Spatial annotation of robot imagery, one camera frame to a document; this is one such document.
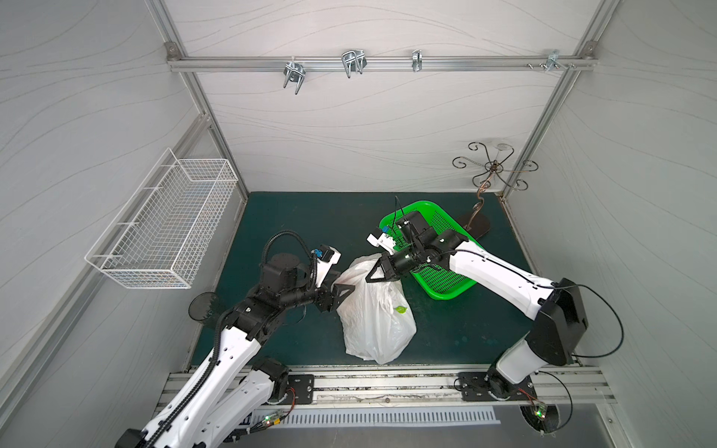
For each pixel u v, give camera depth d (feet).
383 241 2.35
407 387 2.46
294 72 2.56
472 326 2.79
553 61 2.51
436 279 2.62
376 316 2.26
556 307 1.41
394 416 2.31
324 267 1.99
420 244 2.02
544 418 2.35
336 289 2.03
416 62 2.57
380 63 2.60
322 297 2.02
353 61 2.51
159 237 2.25
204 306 2.52
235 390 1.85
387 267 2.16
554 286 1.50
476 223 3.42
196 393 1.36
